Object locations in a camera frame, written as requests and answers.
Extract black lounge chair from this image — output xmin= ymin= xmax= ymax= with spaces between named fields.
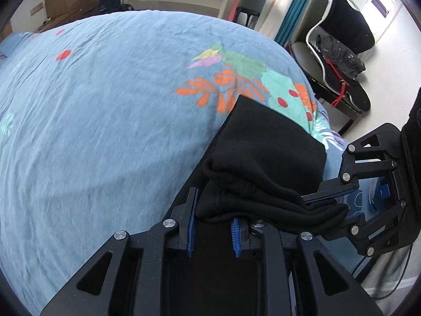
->
xmin=285 ymin=0 xmax=375 ymax=136

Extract teal curtain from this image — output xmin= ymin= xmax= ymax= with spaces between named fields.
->
xmin=275 ymin=0 xmax=309 ymax=46

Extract dark green stool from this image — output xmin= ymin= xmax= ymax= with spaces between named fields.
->
xmin=233 ymin=0 xmax=266 ymax=26

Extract black pants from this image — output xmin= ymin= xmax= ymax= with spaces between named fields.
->
xmin=192 ymin=94 xmax=350 ymax=236

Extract dark jacket on chair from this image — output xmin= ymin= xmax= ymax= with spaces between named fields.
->
xmin=316 ymin=34 xmax=365 ymax=79

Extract blue patterned bed sheet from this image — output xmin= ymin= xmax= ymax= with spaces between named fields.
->
xmin=1 ymin=11 xmax=347 ymax=315

